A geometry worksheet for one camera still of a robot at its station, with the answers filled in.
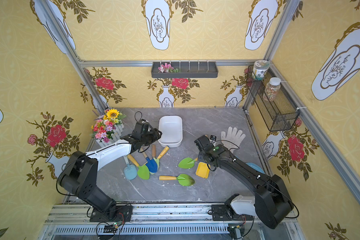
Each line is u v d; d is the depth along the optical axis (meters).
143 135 0.72
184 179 0.84
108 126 0.88
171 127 1.14
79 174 0.47
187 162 0.92
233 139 1.01
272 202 0.40
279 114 0.80
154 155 0.92
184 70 0.92
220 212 0.74
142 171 0.88
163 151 0.93
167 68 0.88
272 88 0.72
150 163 0.89
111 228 0.73
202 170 0.81
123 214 0.73
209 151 0.61
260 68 0.84
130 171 0.88
